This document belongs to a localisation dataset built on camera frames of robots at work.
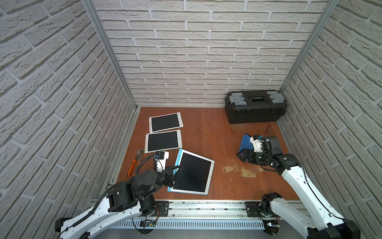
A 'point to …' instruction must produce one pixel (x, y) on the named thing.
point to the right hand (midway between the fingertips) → (245, 156)
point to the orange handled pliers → (139, 154)
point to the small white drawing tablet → (165, 122)
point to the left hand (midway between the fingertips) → (183, 166)
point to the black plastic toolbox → (247, 106)
